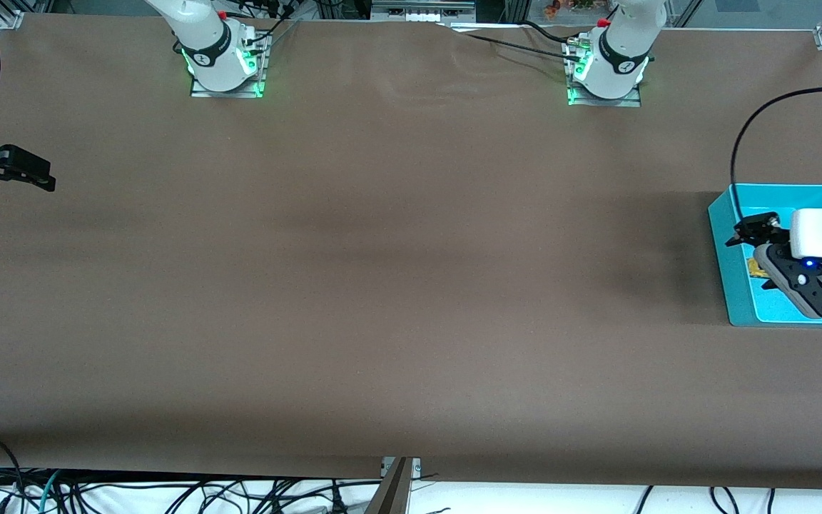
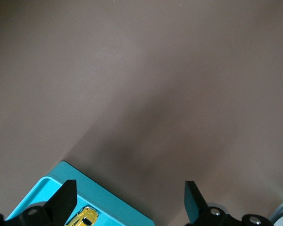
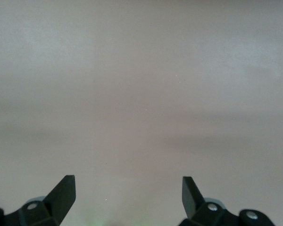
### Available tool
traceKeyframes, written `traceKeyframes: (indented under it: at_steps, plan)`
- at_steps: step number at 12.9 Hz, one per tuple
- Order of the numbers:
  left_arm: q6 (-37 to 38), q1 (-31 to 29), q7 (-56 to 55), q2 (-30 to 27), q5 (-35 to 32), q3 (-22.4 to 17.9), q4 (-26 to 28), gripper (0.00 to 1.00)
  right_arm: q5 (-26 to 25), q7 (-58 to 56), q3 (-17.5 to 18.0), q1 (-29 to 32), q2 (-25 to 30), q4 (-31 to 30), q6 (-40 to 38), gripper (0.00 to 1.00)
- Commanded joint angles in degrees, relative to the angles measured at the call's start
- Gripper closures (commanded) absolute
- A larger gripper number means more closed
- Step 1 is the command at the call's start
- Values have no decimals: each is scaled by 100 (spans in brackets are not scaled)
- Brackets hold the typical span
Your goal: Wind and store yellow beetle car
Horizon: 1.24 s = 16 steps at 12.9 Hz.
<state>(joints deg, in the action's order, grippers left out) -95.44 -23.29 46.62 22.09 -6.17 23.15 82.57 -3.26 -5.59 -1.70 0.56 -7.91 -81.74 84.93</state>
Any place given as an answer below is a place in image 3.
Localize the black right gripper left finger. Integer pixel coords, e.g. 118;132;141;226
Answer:
0;175;76;226

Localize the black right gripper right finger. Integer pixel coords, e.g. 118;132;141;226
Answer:
178;176;276;226

